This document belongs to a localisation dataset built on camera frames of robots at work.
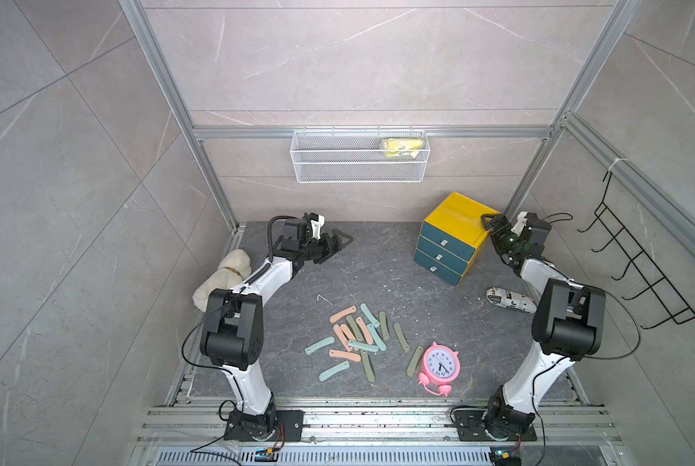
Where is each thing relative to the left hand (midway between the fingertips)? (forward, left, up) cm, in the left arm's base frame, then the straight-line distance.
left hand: (347, 239), depth 89 cm
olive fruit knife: (-24, -16, -19) cm, 35 cm away
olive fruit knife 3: (-20, -11, -19) cm, 30 cm away
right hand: (+7, -47, -1) cm, 47 cm away
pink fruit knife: (-16, +2, -19) cm, 25 cm away
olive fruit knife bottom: (-32, -5, -20) cm, 38 cm away
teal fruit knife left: (-26, +10, -20) cm, 34 cm away
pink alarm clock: (-34, -26, -18) cm, 46 cm away
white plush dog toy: (-2, +38, -11) cm, 40 cm away
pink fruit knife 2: (-29, +2, -20) cm, 35 cm away
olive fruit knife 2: (-32, -19, -19) cm, 42 cm away
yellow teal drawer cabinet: (-1, -32, +1) cm, 32 cm away
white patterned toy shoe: (-13, -54, -17) cm, 58 cm away
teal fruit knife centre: (-26, -9, -20) cm, 34 cm away
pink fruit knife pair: (-24, 0, -19) cm, 30 cm away
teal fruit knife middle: (-26, -4, -20) cm, 33 cm away
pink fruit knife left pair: (-24, +3, -19) cm, 31 cm away
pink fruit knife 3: (-21, -5, -20) cm, 29 cm away
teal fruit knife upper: (-19, -8, -20) cm, 28 cm away
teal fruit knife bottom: (-33, +5, -20) cm, 39 cm away
